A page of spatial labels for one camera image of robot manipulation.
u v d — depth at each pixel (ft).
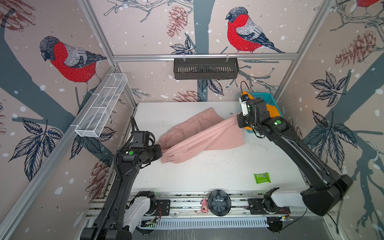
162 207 2.41
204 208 2.33
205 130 2.50
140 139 1.89
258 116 1.73
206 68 3.42
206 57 2.96
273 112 3.32
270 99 3.72
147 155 2.04
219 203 2.44
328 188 1.26
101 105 2.59
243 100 2.13
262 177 2.73
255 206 2.40
